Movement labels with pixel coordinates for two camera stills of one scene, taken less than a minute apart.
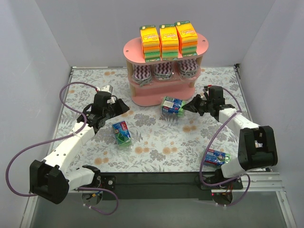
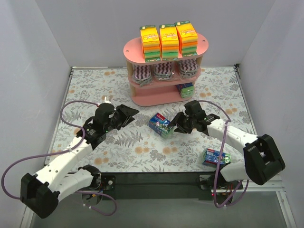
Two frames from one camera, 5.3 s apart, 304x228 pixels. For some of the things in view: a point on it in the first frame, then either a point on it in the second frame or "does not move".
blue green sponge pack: [122, 134] to [159, 124]
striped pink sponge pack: [142, 74] does not move
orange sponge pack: [187, 38] does not move
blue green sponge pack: [172, 108] to [186, 90]
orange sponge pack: [150, 42] does not move
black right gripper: [200, 106] to [184, 122]
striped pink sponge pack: [188, 68] does not move
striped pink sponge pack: [163, 71] does not move
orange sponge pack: [168, 42] does not move
